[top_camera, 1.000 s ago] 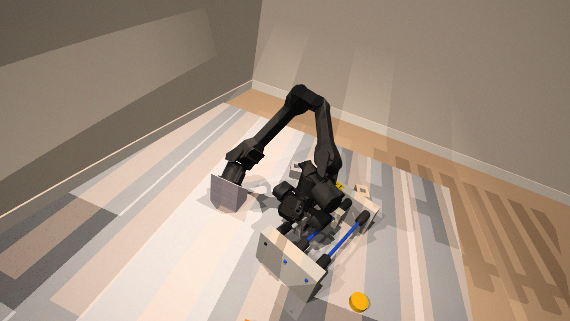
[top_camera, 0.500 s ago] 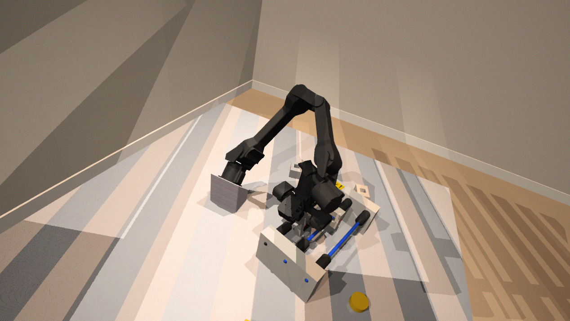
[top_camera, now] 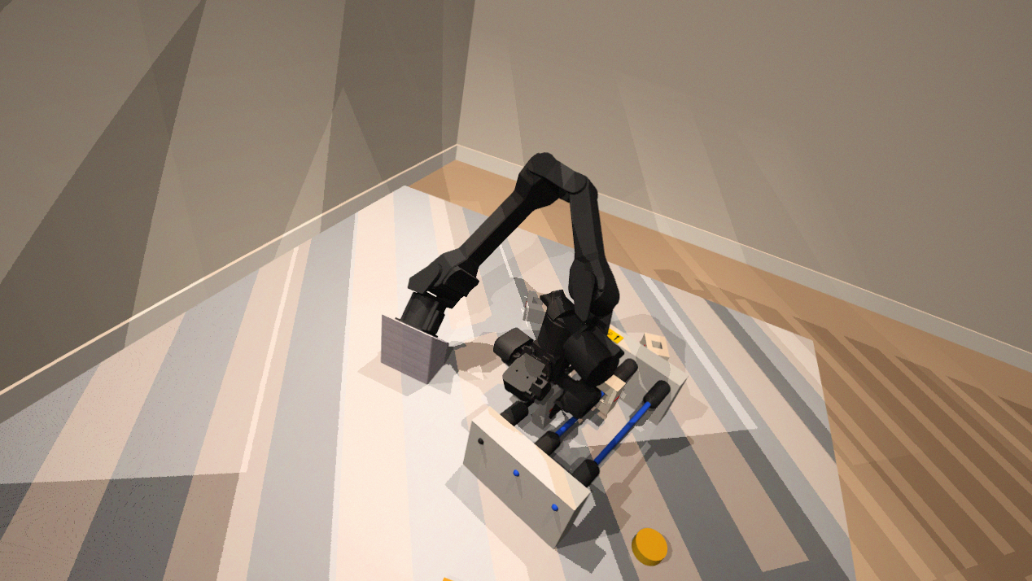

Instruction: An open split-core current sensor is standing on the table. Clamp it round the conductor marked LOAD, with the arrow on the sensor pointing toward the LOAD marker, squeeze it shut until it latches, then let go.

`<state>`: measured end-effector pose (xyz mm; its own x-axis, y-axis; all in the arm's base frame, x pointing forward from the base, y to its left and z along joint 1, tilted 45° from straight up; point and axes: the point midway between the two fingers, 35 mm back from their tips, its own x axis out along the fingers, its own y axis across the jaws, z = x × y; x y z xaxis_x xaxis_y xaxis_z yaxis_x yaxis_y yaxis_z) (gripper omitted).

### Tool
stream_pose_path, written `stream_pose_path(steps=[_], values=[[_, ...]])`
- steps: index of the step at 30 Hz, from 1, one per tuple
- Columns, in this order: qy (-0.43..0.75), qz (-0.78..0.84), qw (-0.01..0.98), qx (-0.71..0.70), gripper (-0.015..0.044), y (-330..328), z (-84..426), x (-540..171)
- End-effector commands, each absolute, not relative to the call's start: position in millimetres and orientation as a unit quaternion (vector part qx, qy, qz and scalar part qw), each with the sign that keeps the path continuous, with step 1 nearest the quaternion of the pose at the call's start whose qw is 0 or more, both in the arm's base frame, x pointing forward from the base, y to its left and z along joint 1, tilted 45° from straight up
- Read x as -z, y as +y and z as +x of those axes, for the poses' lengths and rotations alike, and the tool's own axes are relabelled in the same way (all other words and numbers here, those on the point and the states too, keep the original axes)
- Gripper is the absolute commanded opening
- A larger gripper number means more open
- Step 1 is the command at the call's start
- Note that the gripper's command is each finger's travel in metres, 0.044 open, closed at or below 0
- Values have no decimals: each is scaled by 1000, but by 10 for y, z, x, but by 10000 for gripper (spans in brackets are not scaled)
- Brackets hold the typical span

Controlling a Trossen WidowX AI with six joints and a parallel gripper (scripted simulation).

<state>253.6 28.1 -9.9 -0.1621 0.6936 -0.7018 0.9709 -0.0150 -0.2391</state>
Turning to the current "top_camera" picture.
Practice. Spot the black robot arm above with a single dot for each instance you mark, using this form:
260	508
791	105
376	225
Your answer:
592	284

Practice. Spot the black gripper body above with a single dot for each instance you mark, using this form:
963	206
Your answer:
578	398

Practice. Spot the yellow short cylinder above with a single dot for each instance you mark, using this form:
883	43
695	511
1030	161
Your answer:
649	547

